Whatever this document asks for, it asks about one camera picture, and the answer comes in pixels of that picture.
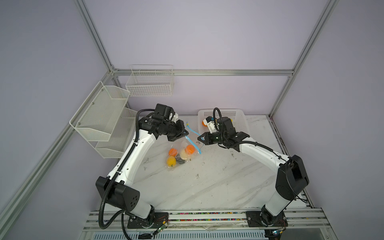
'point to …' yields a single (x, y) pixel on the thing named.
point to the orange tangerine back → (203, 124)
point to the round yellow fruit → (171, 161)
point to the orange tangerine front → (172, 152)
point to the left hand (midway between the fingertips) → (188, 133)
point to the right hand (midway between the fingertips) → (197, 138)
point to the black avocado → (179, 160)
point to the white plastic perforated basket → (237, 115)
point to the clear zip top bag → (181, 145)
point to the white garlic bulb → (183, 155)
